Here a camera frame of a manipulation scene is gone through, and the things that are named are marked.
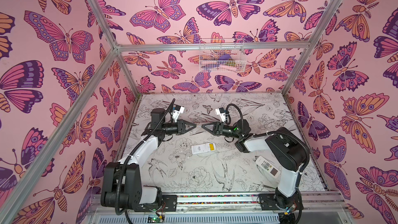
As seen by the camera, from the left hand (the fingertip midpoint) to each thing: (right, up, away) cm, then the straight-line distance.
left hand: (196, 126), depth 77 cm
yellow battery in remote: (+9, -14, +15) cm, 22 cm away
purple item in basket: (+17, +41, +19) cm, 48 cm away
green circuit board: (-19, -43, -5) cm, 47 cm away
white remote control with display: (+39, -23, +7) cm, 46 cm away
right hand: (+4, 0, -1) cm, 4 cm away
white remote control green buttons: (+4, -14, +13) cm, 20 cm away
